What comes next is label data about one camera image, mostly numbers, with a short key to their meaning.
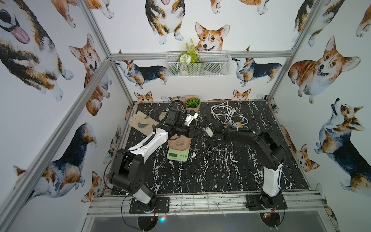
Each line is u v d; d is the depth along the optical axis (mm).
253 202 734
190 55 818
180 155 898
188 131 732
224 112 1135
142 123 1072
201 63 917
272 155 517
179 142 933
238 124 1035
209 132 885
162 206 735
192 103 1023
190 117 764
